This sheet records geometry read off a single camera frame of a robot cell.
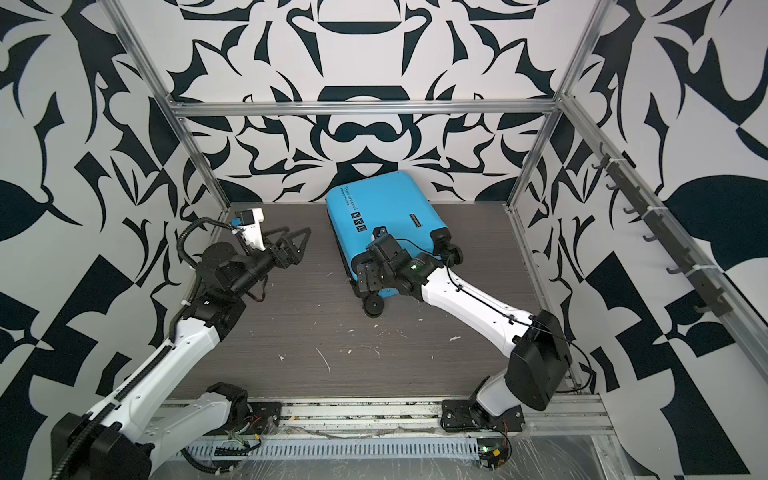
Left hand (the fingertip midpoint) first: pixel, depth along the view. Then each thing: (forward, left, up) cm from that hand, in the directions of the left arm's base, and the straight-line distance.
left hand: (298, 223), depth 70 cm
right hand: (-3, -18, -15) cm, 24 cm away
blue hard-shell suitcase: (+20, -24, -15) cm, 35 cm away
